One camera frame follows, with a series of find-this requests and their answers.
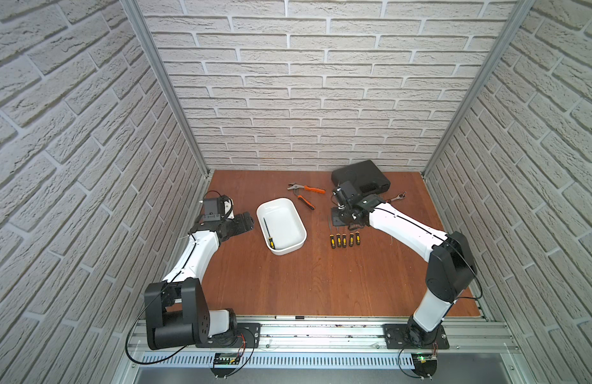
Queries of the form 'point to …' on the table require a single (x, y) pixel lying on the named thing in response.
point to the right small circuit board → (425, 364)
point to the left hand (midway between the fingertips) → (246, 218)
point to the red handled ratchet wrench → (400, 196)
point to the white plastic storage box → (282, 227)
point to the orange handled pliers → (294, 187)
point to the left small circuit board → (225, 363)
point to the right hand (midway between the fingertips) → (338, 216)
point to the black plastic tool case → (367, 178)
